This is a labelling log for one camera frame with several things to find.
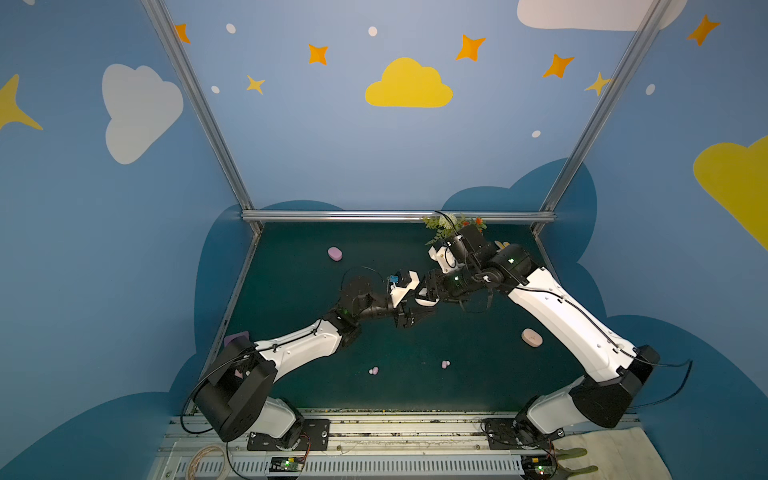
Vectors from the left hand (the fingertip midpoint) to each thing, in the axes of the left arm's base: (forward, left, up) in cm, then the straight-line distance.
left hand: (433, 300), depth 72 cm
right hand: (+1, +2, +2) cm, 3 cm away
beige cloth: (-29, -46, -24) cm, 59 cm away
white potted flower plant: (+41, -11, -15) cm, 45 cm away
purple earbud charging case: (+34, +31, -23) cm, 51 cm away
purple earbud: (-9, +15, -24) cm, 30 cm away
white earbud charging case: (-3, +3, +6) cm, 8 cm away
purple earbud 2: (-7, -6, -24) cm, 26 cm away
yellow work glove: (+39, -34, -24) cm, 57 cm away
